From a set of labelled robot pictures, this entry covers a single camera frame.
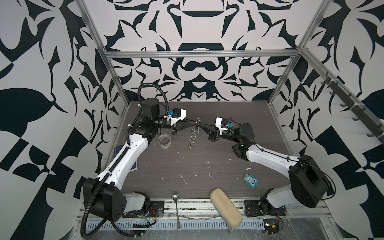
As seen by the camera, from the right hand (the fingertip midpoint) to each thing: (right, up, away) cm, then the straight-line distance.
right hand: (199, 124), depth 63 cm
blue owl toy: (+28, -31, +18) cm, 46 cm away
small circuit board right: (+34, -48, +8) cm, 59 cm away
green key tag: (0, -3, +4) cm, 5 cm away
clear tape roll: (-21, -12, +34) cm, 41 cm away
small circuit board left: (-28, -49, +10) cm, 57 cm away
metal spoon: (-11, -37, +14) cm, 41 cm away
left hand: (-1, +3, +2) cm, 4 cm away
